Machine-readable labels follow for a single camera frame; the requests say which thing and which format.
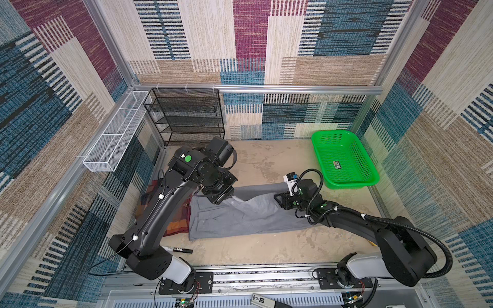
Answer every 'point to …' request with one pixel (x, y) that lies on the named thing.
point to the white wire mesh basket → (105, 154)
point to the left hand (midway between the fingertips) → (239, 190)
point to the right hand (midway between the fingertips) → (278, 198)
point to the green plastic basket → (343, 162)
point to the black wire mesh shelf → (186, 116)
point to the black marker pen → (182, 250)
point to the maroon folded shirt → (180, 223)
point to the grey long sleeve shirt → (251, 209)
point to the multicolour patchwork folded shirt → (180, 222)
